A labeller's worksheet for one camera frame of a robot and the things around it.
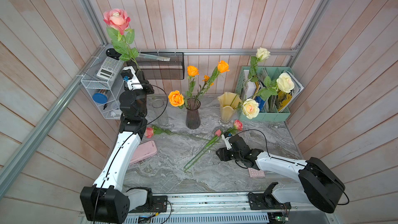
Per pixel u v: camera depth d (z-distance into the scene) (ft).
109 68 2.55
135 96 1.61
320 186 1.39
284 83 2.14
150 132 3.13
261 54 2.61
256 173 2.67
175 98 2.30
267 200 2.16
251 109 2.14
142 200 2.02
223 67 2.50
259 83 2.89
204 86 2.82
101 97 2.50
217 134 3.13
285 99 3.29
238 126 3.21
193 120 3.51
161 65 3.52
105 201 1.22
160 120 3.27
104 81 2.44
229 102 3.13
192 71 2.67
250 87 2.89
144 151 2.93
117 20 1.48
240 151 2.21
